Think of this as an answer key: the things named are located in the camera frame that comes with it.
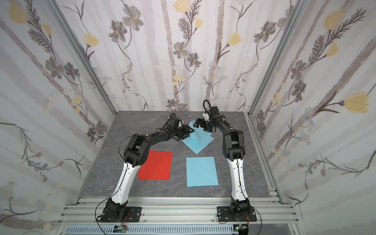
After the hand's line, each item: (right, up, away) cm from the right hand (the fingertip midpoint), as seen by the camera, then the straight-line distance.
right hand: (203, 123), depth 107 cm
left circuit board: (-44, -53, -36) cm, 78 cm away
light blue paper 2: (-3, -12, -6) cm, 14 cm away
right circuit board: (+17, -54, -35) cm, 67 cm away
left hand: (-6, -6, -3) cm, 9 cm away
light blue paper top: (-2, -31, -16) cm, 35 cm away
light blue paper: (-3, -12, -6) cm, 14 cm away
